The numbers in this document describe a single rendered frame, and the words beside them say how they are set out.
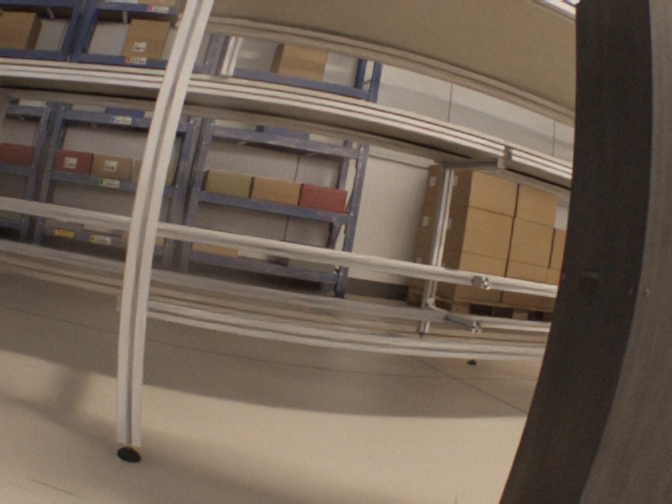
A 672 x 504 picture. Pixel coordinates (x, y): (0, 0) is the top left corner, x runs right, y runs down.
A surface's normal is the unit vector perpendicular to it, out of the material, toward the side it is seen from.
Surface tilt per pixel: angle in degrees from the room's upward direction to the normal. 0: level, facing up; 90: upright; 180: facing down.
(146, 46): 90
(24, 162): 90
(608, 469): 90
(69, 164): 90
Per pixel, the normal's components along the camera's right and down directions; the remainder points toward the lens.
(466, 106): 0.29, 0.07
